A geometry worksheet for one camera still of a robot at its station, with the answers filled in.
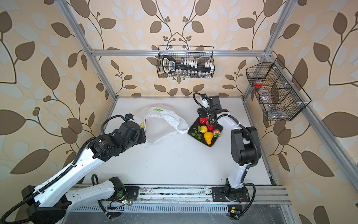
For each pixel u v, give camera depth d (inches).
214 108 29.5
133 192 29.6
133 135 20.4
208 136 36.0
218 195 29.0
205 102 33.6
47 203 15.1
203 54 35.8
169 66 33.3
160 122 41.3
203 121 39.2
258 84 34.6
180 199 29.1
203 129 37.6
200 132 37.0
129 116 24.6
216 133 36.3
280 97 29.1
